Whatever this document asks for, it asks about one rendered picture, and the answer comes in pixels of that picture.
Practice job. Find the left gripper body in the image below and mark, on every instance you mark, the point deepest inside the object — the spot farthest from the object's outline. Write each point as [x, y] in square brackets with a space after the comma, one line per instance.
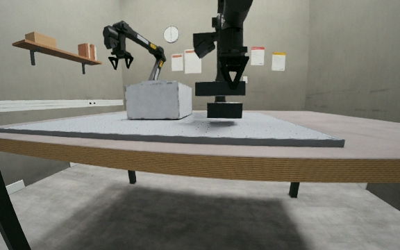
[237, 46]

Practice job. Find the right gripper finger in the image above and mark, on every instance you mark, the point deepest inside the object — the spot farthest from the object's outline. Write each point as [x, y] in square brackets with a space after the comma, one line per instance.
[126, 57]
[111, 59]

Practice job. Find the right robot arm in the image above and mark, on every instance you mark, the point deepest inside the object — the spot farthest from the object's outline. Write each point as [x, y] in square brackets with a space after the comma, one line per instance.
[115, 39]

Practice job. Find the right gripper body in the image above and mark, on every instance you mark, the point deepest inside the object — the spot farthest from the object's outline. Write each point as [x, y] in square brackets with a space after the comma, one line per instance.
[120, 54]

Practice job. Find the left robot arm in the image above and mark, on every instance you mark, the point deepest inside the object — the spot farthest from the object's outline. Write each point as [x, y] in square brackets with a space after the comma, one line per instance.
[234, 13]

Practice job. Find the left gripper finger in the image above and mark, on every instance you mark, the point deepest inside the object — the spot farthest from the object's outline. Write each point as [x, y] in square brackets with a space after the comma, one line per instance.
[231, 69]
[233, 60]

